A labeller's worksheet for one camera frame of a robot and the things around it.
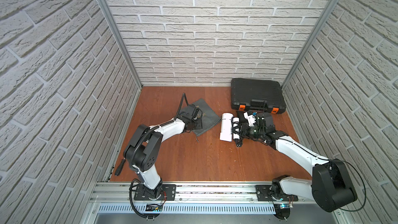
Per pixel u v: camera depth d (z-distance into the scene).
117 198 0.75
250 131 0.74
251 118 0.79
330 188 0.41
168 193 0.73
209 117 1.01
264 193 0.74
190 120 0.73
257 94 1.13
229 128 0.83
